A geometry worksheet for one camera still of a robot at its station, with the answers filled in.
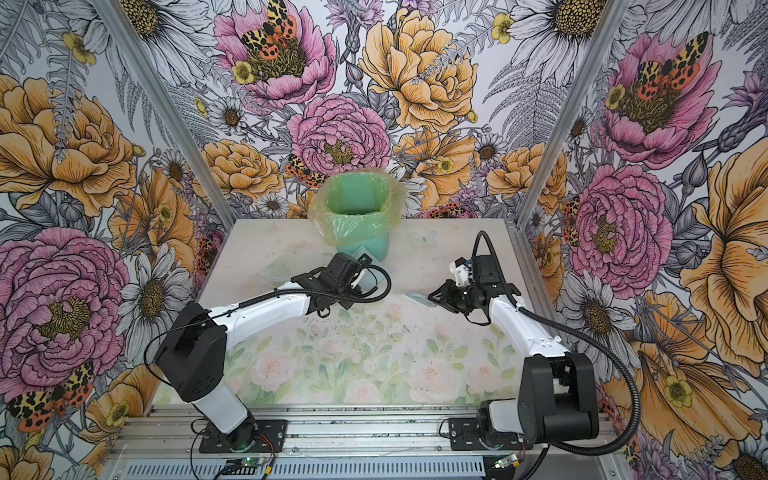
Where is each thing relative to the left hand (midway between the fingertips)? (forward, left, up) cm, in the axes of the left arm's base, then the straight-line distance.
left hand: (345, 290), depth 90 cm
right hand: (-7, -25, +3) cm, 26 cm away
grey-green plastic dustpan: (-6, -8, +13) cm, 16 cm away
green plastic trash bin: (+23, -3, +11) cm, 26 cm away
